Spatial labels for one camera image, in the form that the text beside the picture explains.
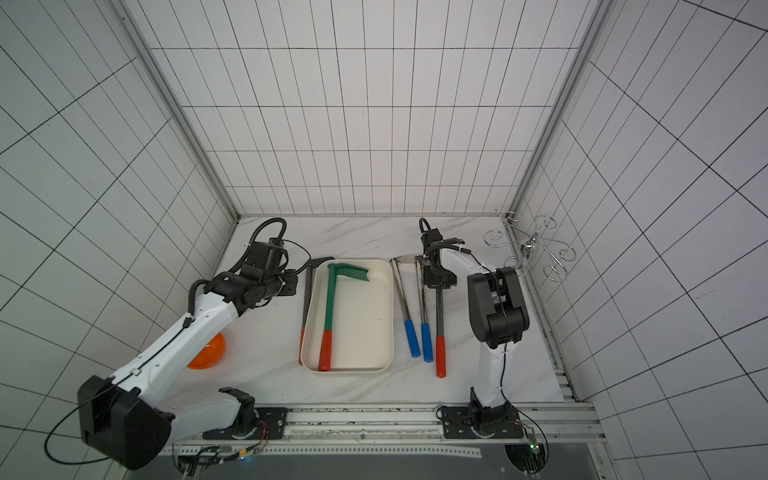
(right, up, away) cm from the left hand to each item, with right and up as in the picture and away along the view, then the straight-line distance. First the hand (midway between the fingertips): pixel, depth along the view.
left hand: (286, 285), depth 81 cm
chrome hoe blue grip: (+40, -16, +6) cm, 43 cm away
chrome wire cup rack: (+65, +12, -7) cm, 66 cm away
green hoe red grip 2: (+11, -21, -2) cm, 24 cm away
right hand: (+46, -1, +17) cm, 50 cm away
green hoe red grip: (+11, +3, +16) cm, 20 cm away
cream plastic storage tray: (+21, -12, +9) cm, 26 cm away
